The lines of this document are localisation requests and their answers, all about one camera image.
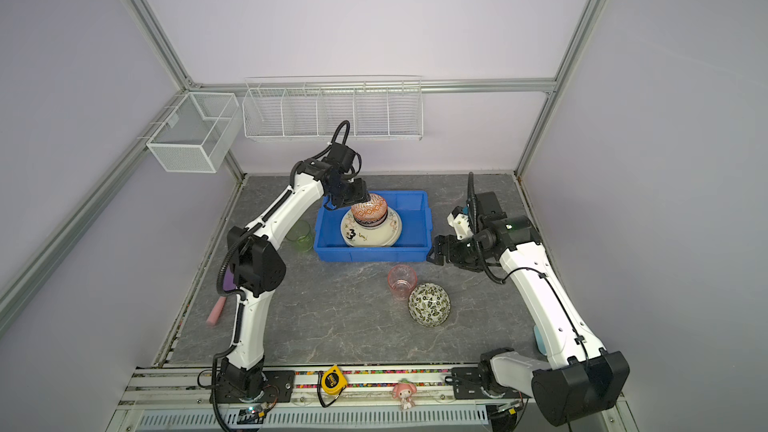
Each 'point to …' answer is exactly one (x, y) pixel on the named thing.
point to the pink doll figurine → (404, 390)
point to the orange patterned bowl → (371, 213)
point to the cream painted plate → (388, 233)
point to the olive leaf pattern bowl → (429, 305)
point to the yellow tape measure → (333, 381)
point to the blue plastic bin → (412, 207)
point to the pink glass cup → (401, 280)
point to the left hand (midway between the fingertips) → (366, 201)
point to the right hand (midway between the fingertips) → (444, 262)
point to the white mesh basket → (199, 134)
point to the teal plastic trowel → (540, 340)
